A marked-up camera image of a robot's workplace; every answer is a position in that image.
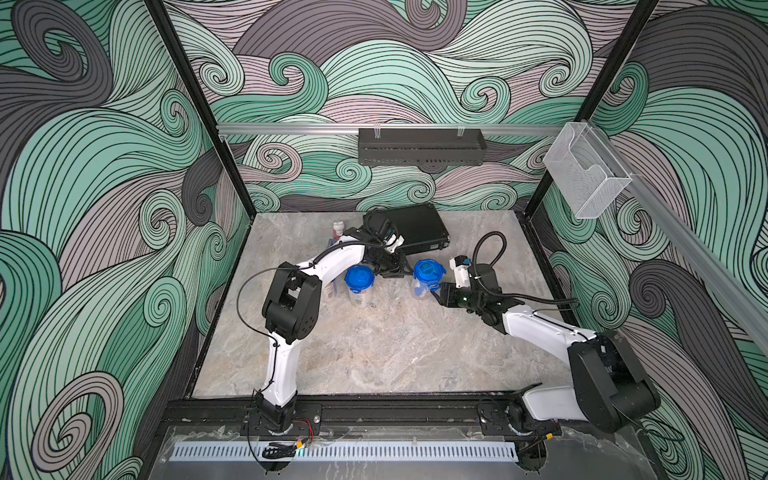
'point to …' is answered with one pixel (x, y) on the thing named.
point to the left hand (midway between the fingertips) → (411, 270)
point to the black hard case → (420, 226)
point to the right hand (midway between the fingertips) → (433, 290)
